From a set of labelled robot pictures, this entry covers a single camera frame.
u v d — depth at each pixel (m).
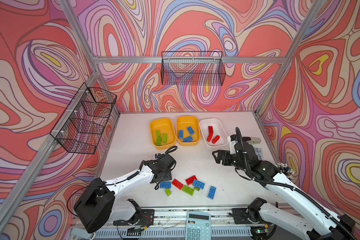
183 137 1.05
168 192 0.80
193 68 0.96
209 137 1.02
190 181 0.84
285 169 0.73
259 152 0.96
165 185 0.83
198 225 0.69
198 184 0.81
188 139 1.01
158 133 1.04
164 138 1.01
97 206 0.41
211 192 0.80
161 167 0.63
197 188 0.82
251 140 0.98
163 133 1.06
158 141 1.01
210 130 1.07
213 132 1.06
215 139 1.01
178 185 0.82
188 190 0.84
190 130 1.06
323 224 0.40
